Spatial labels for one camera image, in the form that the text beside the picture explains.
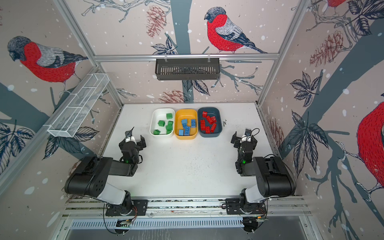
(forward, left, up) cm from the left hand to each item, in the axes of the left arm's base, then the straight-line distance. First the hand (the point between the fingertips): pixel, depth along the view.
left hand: (132, 137), depth 90 cm
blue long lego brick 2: (+17, -38, -8) cm, 42 cm away
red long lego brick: (+12, -52, -7) cm, 54 cm away
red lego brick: (+13, -45, -6) cm, 47 cm away
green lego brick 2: (+9, -12, -7) cm, 17 cm away
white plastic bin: (+25, -13, -7) cm, 29 cm away
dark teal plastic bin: (+27, -52, -7) cm, 59 cm away
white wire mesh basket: (-3, +24, +21) cm, 32 cm away
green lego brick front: (+17, -14, -8) cm, 24 cm away
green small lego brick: (+24, -19, -8) cm, 32 cm away
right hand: (0, -69, +2) cm, 69 cm away
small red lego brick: (+23, -46, -6) cm, 52 cm away
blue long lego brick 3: (+8, -34, -5) cm, 35 cm away
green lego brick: (+13, -21, -8) cm, 26 cm away
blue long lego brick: (+17, -32, -7) cm, 36 cm away
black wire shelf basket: (+47, -34, +19) cm, 61 cm away
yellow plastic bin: (+25, -34, -8) cm, 43 cm away
